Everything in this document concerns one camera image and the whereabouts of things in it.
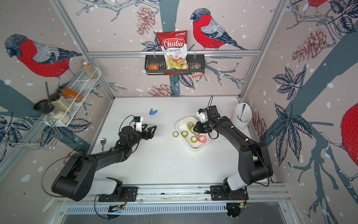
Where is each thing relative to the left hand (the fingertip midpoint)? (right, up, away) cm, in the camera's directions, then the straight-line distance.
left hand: (153, 123), depth 87 cm
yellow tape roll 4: (+27, -12, +7) cm, 30 cm away
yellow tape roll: (+24, -3, +13) cm, 28 cm away
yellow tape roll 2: (+25, -5, +1) cm, 26 cm away
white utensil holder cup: (+63, +4, +8) cm, 64 cm away
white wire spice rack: (-44, +27, +1) cm, 52 cm away
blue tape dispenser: (-7, +6, +22) cm, 24 cm away
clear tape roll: (+13, -9, +10) cm, 19 cm away
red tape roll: (+32, -12, +8) cm, 35 cm away
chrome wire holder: (-50, -7, -18) cm, 53 cm away
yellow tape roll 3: (+20, -9, +9) cm, 24 cm away
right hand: (+27, -3, +1) cm, 27 cm away
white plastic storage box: (+21, -4, +14) cm, 25 cm away
